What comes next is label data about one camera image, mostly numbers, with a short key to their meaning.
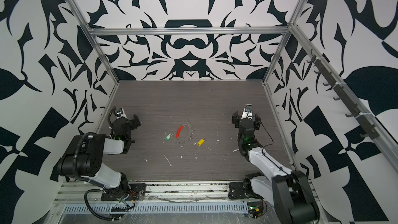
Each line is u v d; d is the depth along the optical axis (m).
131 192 0.73
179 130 0.95
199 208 0.71
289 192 0.41
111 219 0.67
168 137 0.92
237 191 0.74
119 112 0.80
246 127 0.65
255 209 0.71
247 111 0.71
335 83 0.59
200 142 0.91
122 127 0.71
